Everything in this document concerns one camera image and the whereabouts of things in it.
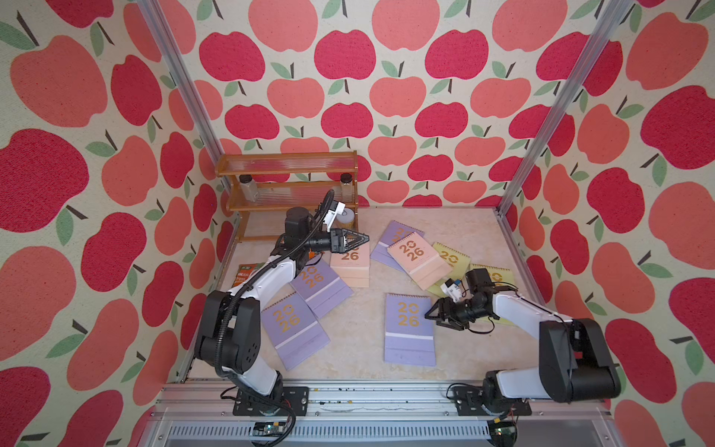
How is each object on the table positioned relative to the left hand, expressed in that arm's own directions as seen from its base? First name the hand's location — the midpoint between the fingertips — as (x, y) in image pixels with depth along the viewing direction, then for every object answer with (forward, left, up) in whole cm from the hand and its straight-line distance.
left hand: (364, 246), depth 76 cm
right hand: (-12, -23, -24) cm, 35 cm away
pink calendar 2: (+12, -22, -23) cm, 34 cm away
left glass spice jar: (+30, +41, -4) cm, 51 cm away
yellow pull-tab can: (+30, +6, -20) cm, 36 cm away
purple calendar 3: (-14, -14, -23) cm, 31 cm away
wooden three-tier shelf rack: (+45, +32, -13) cm, 57 cm away
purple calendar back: (+27, -14, -25) cm, 39 cm away
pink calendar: (+11, +3, -26) cm, 28 cm away
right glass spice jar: (+30, +6, -4) cm, 31 cm away
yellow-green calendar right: (+6, -49, -24) cm, 55 cm away
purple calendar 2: (+1, +14, -25) cm, 29 cm away
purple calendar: (-14, +21, -26) cm, 37 cm away
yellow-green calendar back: (+11, -36, -24) cm, 44 cm away
